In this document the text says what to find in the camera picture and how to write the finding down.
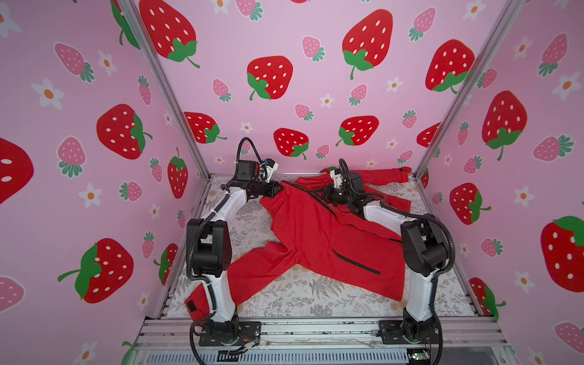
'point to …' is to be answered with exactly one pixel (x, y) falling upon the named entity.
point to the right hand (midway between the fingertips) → (309, 193)
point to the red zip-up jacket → (325, 230)
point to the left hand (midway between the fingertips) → (282, 186)
